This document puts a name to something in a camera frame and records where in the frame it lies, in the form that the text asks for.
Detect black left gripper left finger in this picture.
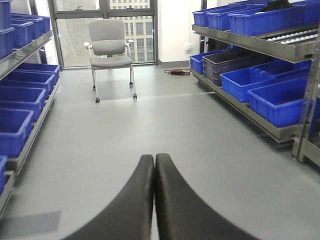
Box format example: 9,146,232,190
62,154,156,240

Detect grey chair on castors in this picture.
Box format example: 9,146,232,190
83,19,138,104

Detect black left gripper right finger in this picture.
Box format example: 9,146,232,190
154,152,261,240

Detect large glass window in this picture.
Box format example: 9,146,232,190
47,0,159,70

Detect black cloth item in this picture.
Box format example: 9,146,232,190
261,0,292,13

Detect orange and black cables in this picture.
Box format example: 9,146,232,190
164,68,193,77

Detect dark grey plastic bin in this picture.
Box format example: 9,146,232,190
201,48,276,87

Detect row of blue bins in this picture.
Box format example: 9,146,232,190
189,0,320,137
0,0,61,196

